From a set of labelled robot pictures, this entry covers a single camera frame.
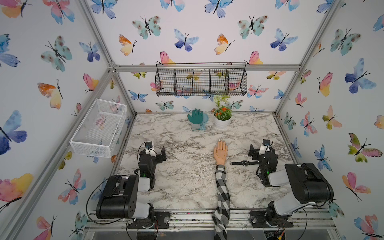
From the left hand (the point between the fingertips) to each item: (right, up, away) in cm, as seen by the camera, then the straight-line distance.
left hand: (156, 146), depth 91 cm
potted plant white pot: (+41, +19, +8) cm, 46 cm away
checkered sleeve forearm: (+36, -29, -21) cm, 51 cm away
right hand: (+63, +1, 0) cm, 63 cm away
